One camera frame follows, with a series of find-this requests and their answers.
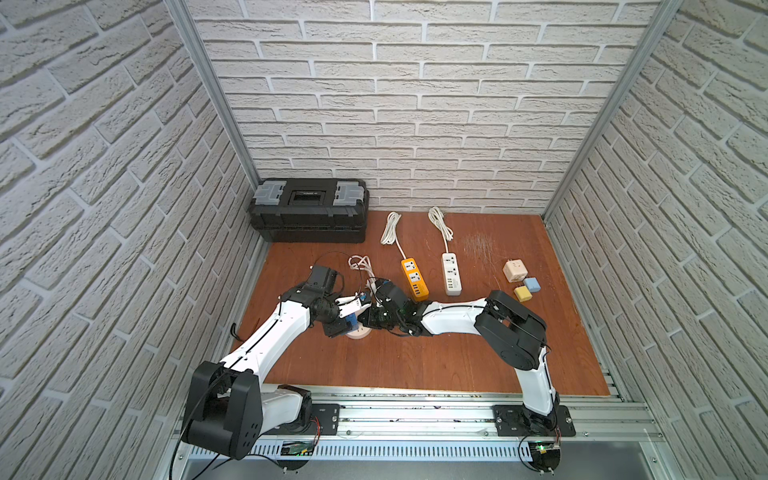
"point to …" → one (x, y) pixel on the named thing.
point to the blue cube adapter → (352, 319)
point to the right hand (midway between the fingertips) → (362, 320)
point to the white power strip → (452, 276)
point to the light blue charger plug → (532, 284)
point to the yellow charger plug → (522, 294)
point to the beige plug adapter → (515, 270)
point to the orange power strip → (418, 285)
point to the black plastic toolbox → (311, 210)
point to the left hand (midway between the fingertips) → (343, 308)
